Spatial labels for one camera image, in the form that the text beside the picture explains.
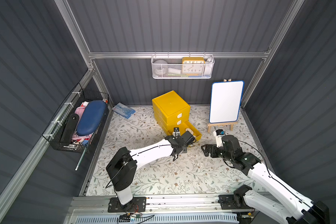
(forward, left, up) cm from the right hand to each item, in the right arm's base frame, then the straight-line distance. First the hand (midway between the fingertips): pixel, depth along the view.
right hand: (211, 145), depth 79 cm
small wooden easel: (+24, -21, -10) cm, 33 cm away
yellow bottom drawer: (+23, +12, -13) cm, 29 cm away
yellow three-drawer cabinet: (+21, +24, +6) cm, 33 cm away
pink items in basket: (-5, +67, +15) cm, 69 cm away
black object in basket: (-3, +70, +19) cm, 73 cm away
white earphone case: (+20, +10, -13) cm, 26 cm away
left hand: (0, +16, -5) cm, 17 cm away
